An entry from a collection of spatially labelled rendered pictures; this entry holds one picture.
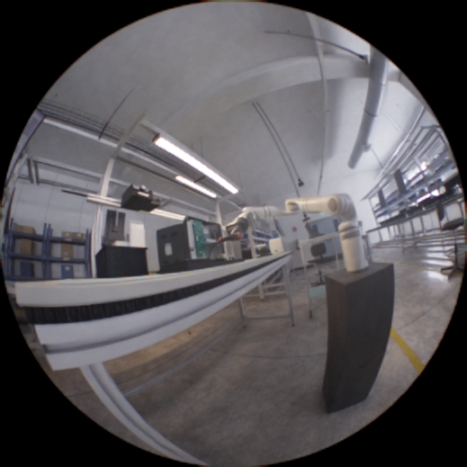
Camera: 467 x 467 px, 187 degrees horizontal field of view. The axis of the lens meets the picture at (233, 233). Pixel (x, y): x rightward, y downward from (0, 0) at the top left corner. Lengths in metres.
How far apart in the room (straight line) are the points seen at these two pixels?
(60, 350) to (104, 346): 0.05
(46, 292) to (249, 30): 2.95
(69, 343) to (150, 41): 2.91
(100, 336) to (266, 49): 3.09
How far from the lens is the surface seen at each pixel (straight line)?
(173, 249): 0.64
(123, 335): 0.19
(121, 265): 0.60
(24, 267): 4.28
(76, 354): 0.17
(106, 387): 0.32
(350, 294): 0.53
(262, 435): 1.07
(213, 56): 2.83
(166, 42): 2.83
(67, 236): 4.09
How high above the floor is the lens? 1.00
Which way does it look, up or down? 11 degrees up
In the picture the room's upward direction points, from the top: 11 degrees counter-clockwise
